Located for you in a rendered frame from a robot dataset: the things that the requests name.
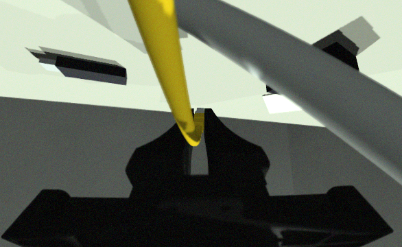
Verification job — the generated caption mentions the grey cable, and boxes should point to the grey cable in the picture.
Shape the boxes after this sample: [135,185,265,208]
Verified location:
[174,0,402,184]

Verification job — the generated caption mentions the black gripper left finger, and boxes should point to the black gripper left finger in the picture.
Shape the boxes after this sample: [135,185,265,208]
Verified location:
[126,123,193,201]

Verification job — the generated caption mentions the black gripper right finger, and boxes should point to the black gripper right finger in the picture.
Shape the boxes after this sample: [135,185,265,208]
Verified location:
[204,108,270,199]

